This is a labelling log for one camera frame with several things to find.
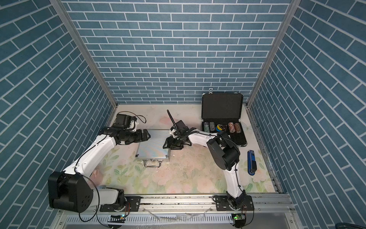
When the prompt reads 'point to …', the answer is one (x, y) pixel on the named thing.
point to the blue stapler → (251, 162)
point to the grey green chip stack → (212, 126)
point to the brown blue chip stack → (237, 127)
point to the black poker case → (222, 108)
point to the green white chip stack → (206, 128)
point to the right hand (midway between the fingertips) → (167, 148)
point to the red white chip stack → (231, 127)
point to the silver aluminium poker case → (152, 151)
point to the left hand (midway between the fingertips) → (147, 137)
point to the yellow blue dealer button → (218, 128)
